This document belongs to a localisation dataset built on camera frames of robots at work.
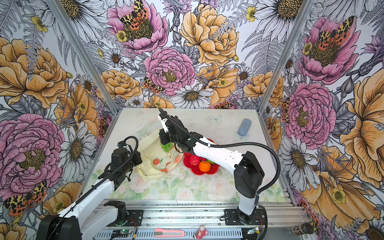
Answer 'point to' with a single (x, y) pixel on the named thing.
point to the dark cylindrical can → (305, 227)
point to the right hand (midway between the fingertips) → (161, 134)
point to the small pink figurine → (202, 232)
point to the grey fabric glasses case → (244, 127)
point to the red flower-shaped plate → (195, 169)
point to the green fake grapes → (166, 147)
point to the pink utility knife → (159, 232)
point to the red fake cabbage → (194, 160)
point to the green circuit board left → (123, 233)
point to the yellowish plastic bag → (155, 162)
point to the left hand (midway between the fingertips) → (140, 157)
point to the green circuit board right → (255, 230)
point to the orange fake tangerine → (204, 166)
